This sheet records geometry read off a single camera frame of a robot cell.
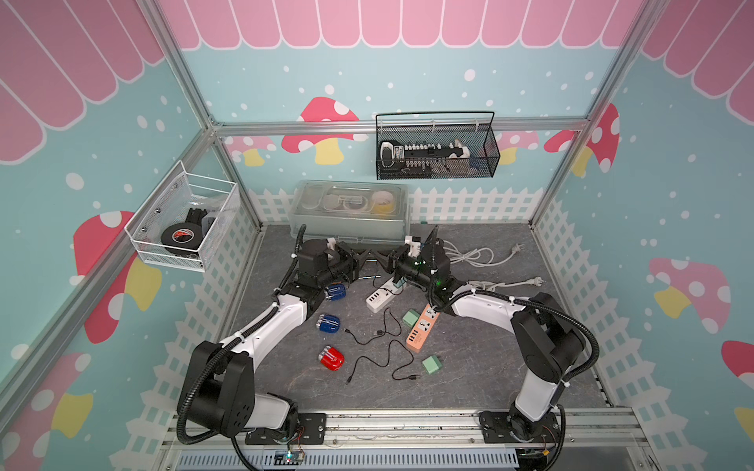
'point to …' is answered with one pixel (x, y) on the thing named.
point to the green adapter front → (432, 364)
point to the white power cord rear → (479, 257)
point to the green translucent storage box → (350, 212)
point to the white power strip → (382, 295)
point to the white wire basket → (182, 196)
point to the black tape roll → (184, 237)
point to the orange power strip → (421, 329)
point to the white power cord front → (492, 286)
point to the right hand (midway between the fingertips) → (369, 249)
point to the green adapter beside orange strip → (410, 317)
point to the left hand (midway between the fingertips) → (374, 251)
